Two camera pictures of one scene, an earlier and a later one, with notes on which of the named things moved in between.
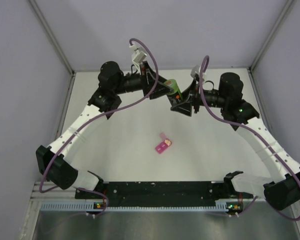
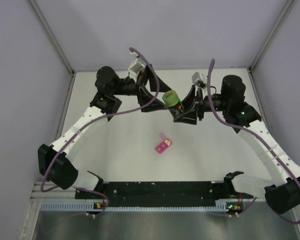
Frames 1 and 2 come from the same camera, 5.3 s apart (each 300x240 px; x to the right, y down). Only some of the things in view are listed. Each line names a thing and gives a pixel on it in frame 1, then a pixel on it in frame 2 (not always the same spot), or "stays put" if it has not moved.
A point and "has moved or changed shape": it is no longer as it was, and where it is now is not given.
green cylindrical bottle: x=172 y=83 to x=171 y=98
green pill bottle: x=178 y=95 has moved or changed shape
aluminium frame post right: x=284 y=11 stays put
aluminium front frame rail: x=56 y=194 stays put
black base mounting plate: x=163 y=192 stays put
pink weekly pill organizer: x=164 y=144 stays put
